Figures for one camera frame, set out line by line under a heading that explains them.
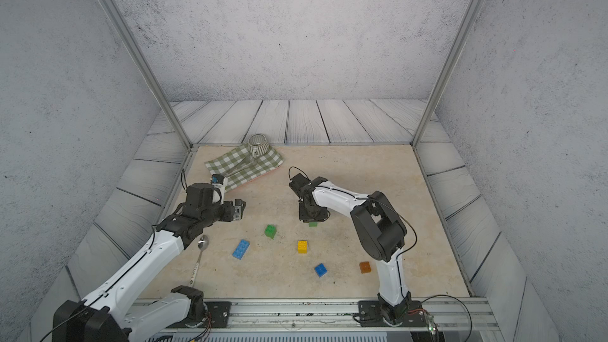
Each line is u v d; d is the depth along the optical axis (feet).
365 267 2.67
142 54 2.93
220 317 2.38
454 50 2.85
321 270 2.67
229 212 2.39
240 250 2.80
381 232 1.66
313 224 3.05
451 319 2.38
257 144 3.67
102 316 1.29
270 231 2.91
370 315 2.38
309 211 2.59
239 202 2.49
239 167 3.65
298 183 2.49
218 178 2.39
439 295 2.53
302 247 2.77
